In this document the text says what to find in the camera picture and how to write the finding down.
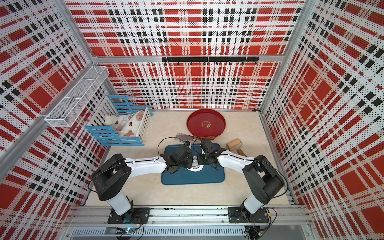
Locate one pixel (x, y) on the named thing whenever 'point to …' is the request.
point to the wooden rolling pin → (236, 144)
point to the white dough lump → (200, 167)
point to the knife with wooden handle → (183, 137)
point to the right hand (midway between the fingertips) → (201, 160)
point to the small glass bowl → (195, 162)
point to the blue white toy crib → (118, 105)
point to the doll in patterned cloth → (127, 124)
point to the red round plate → (206, 122)
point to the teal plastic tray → (207, 175)
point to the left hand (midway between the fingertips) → (192, 160)
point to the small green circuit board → (129, 230)
